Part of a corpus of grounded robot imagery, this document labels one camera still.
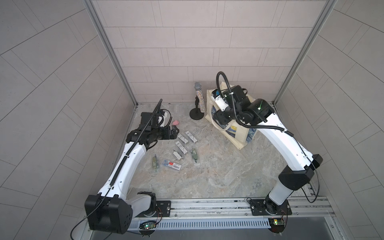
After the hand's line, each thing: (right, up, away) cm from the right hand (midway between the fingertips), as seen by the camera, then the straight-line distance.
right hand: (218, 111), depth 71 cm
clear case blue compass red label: (-26, -30, +13) cm, 42 cm away
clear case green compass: (-12, -25, +17) cm, 33 cm away
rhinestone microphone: (-10, +16, +17) cm, 25 cm away
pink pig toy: (-26, -7, +31) cm, 41 cm away
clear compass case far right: (-14, -16, +25) cm, 33 cm away
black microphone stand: (-12, -1, +37) cm, 39 cm away
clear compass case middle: (-20, -22, +20) cm, 36 cm away
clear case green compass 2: (-34, -29, +12) cm, 47 cm away
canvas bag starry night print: (+14, -12, +13) cm, 23 cm away
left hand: (-23, -9, +7) cm, 26 cm away
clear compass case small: (-23, -25, +17) cm, 38 cm away
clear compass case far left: (-21, -17, +25) cm, 36 cm away
